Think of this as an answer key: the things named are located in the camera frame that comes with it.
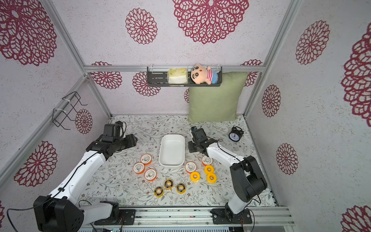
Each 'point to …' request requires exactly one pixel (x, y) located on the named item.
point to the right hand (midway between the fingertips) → (190, 143)
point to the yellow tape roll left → (192, 179)
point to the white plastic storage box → (172, 151)
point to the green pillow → (217, 104)
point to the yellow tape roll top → (208, 166)
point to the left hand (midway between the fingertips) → (133, 140)
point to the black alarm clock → (235, 135)
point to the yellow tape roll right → (210, 181)
